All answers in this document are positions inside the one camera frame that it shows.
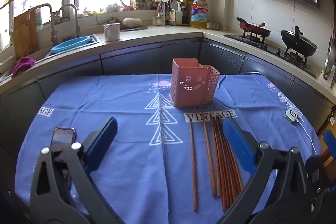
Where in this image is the steel pot lid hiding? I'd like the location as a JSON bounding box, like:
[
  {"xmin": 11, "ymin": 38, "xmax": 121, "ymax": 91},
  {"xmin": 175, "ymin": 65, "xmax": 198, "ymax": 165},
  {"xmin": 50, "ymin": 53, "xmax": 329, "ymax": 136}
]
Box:
[{"xmin": 323, "ymin": 36, "xmax": 336, "ymax": 79}]

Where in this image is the small steel bowl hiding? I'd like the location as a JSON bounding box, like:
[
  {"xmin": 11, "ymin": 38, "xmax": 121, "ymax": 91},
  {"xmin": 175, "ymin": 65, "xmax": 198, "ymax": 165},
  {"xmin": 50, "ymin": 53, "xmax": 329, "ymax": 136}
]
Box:
[{"xmin": 209, "ymin": 22, "xmax": 221, "ymax": 31}]

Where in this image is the pink plastic utensil holder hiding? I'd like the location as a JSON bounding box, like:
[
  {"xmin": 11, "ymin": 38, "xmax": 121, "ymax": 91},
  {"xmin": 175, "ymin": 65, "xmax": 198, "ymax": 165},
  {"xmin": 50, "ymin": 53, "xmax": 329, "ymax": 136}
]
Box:
[{"xmin": 170, "ymin": 58, "xmax": 221, "ymax": 107}]

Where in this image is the black gas stove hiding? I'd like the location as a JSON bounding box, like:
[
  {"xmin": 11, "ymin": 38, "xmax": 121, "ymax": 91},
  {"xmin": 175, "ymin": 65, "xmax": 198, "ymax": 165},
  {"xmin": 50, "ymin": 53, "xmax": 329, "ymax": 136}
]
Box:
[{"xmin": 224, "ymin": 34, "xmax": 317, "ymax": 79}]

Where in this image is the blue printed tablecloth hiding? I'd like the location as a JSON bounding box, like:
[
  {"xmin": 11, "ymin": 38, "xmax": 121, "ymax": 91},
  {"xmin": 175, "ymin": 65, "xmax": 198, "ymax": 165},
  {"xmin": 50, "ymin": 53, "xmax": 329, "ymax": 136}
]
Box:
[{"xmin": 15, "ymin": 73, "xmax": 322, "ymax": 223}]

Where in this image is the white square charger puck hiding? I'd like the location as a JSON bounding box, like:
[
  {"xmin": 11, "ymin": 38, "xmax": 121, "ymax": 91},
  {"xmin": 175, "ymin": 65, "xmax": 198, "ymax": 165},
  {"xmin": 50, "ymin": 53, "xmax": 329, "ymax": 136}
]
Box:
[{"xmin": 284, "ymin": 108, "xmax": 299, "ymax": 124}]

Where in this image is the magenta cloth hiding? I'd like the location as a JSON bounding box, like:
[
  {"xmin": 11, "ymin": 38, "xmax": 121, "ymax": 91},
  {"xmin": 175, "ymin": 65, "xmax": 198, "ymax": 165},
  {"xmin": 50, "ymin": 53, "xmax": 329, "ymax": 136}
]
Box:
[{"xmin": 12, "ymin": 57, "xmax": 37, "ymax": 78}]

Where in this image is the white plastic jug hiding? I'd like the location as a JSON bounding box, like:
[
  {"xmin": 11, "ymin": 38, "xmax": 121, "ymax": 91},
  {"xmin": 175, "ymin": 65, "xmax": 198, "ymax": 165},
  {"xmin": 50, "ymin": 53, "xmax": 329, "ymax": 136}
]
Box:
[{"xmin": 168, "ymin": 0, "xmax": 183, "ymax": 26}]

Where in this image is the yellow cooking oil bottle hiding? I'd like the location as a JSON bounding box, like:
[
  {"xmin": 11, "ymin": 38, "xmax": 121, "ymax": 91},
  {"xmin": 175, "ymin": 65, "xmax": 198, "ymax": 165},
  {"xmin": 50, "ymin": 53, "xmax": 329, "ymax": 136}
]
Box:
[{"xmin": 190, "ymin": 0, "xmax": 209, "ymax": 29}]

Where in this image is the white mug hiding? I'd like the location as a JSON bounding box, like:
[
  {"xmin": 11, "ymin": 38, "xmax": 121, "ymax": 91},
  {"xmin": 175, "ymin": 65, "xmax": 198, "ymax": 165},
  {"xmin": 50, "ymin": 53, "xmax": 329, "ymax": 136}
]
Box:
[{"xmin": 103, "ymin": 23, "xmax": 120, "ymax": 42}]

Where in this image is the red small pan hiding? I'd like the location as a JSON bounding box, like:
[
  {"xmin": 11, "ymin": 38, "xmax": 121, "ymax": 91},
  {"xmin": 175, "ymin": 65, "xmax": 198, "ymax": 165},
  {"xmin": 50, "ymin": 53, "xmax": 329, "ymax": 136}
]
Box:
[{"xmin": 236, "ymin": 17, "xmax": 270, "ymax": 37}]

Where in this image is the blue plastic basin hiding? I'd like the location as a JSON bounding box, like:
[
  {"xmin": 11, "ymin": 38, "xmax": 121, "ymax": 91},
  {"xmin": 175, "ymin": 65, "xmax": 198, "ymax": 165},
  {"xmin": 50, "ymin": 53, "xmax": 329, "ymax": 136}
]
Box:
[{"xmin": 51, "ymin": 36, "xmax": 91, "ymax": 54}]

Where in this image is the wooden cutting board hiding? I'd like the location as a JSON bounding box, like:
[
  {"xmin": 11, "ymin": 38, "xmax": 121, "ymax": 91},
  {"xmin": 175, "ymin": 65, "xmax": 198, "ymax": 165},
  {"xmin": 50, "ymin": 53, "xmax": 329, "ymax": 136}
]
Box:
[{"xmin": 13, "ymin": 10, "xmax": 39, "ymax": 61}]

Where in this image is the steel kitchen faucet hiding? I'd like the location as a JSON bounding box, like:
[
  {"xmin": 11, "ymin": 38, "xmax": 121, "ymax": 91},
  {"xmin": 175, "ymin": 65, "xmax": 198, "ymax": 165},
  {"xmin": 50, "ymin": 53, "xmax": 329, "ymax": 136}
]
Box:
[
  {"xmin": 27, "ymin": 3, "xmax": 59, "ymax": 47},
  {"xmin": 58, "ymin": 3, "xmax": 81, "ymax": 38}
]

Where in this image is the black smartphone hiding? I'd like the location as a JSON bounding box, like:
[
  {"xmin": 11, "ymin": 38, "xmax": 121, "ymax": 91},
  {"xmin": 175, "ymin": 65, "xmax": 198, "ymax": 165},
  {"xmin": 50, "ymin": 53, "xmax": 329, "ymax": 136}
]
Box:
[{"xmin": 50, "ymin": 127, "xmax": 77, "ymax": 191}]

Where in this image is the black round trivet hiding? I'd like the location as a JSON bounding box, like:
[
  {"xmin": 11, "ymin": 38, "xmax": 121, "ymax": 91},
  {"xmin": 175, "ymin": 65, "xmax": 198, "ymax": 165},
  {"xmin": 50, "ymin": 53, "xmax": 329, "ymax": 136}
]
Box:
[{"xmin": 120, "ymin": 26, "xmax": 148, "ymax": 32}]

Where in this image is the brown wooden chopstick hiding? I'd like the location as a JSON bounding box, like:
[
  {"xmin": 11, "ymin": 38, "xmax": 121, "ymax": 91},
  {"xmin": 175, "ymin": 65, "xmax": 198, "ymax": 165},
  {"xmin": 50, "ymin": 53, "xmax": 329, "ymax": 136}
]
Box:
[
  {"xmin": 216, "ymin": 117, "xmax": 236, "ymax": 208},
  {"xmin": 211, "ymin": 118, "xmax": 222, "ymax": 197},
  {"xmin": 218, "ymin": 119, "xmax": 243, "ymax": 196},
  {"xmin": 189, "ymin": 121, "xmax": 198, "ymax": 211},
  {"xmin": 202, "ymin": 115, "xmax": 217, "ymax": 197},
  {"xmin": 214, "ymin": 118, "xmax": 227, "ymax": 211}
]

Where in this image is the white bun shaped object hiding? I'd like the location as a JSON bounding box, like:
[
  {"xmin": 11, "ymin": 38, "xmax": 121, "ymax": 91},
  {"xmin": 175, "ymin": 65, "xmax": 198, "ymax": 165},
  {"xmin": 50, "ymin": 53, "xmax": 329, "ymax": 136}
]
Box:
[{"xmin": 122, "ymin": 17, "xmax": 142, "ymax": 28}]

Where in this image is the black wok with lid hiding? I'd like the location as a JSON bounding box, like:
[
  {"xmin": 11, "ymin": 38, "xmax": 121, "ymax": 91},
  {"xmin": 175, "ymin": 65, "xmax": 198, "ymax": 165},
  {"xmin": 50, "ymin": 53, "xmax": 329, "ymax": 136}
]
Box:
[{"xmin": 281, "ymin": 26, "xmax": 317, "ymax": 57}]

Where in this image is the white charger cable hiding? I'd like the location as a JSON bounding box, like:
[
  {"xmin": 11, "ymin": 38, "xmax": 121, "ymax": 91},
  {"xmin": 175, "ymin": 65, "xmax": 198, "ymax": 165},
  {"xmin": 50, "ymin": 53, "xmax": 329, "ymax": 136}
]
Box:
[{"xmin": 295, "ymin": 120, "xmax": 318, "ymax": 156}]

